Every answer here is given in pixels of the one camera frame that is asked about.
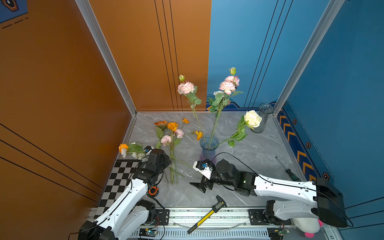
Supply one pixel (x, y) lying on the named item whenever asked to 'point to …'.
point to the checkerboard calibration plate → (123, 171)
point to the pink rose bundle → (168, 134)
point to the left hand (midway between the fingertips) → (168, 156)
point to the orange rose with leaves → (131, 147)
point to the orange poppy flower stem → (199, 133)
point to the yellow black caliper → (218, 205)
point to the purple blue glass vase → (208, 144)
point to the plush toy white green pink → (308, 225)
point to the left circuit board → (148, 232)
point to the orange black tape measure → (153, 191)
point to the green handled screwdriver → (293, 177)
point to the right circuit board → (276, 233)
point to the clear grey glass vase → (264, 109)
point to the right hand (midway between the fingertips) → (193, 173)
